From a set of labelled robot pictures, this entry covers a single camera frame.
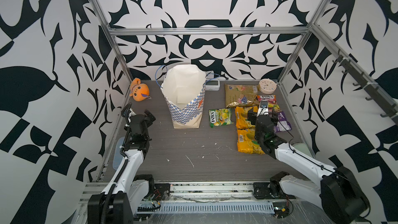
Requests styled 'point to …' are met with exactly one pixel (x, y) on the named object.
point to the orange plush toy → (140, 91)
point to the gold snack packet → (240, 95)
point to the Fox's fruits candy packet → (272, 105)
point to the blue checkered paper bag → (183, 85)
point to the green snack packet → (220, 116)
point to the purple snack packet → (282, 125)
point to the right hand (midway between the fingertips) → (263, 107)
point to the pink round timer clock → (267, 86)
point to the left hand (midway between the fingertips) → (138, 113)
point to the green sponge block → (302, 148)
